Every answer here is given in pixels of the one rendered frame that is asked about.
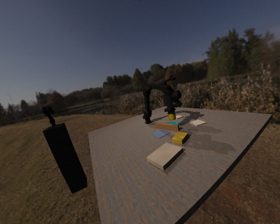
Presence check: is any wooden flat bar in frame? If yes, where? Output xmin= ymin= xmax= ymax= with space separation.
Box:
xmin=155 ymin=123 xmax=179 ymax=131

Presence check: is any tan flat block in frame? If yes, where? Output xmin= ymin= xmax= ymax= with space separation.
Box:
xmin=146 ymin=143 xmax=183 ymax=171

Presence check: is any yellow block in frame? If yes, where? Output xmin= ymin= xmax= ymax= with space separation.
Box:
xmin=172 ymin=132 xmax=188 ymax=145

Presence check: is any beige square tile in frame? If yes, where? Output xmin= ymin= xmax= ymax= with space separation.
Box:
xmin=189 ymin=120 xmax=207 ymax=126

